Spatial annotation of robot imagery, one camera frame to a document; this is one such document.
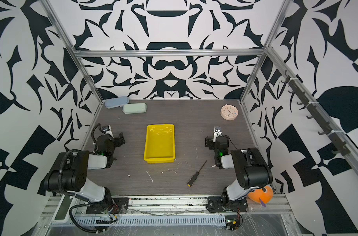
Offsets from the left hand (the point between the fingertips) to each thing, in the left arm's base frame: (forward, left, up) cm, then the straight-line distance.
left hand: (112, 132), depth 94 cm
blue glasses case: (+32, +5, -5) cm, 32 cm away
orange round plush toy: (-40, -82, +1) cm, 91 cm away
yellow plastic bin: (-6, -30, -6) cm, 31 cm away
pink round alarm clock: (+18, -80, -4) cm, 82 cm away
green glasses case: (+25, -6, -5) cm, 26 cm away
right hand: (-2, -66, -2) cm, 66 cm away
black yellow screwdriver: (-28, -50, -6) cm, 57 cm away
